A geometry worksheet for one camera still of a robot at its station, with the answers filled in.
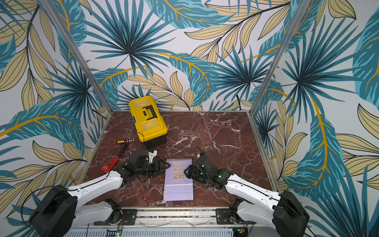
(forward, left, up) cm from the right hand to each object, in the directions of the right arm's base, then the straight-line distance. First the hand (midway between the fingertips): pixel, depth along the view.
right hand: (187, 173), depth 80 cm
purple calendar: (-6, +5, -4) cm, 9 cm away
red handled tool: (+7, +48, -6) cm, 49 cm away
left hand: (+2, +10, +1) cm, 11 cm away
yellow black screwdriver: (+26, +42, -6) cm, 50 cm away
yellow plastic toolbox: (+25, +21, +9) cm, 34 cm away
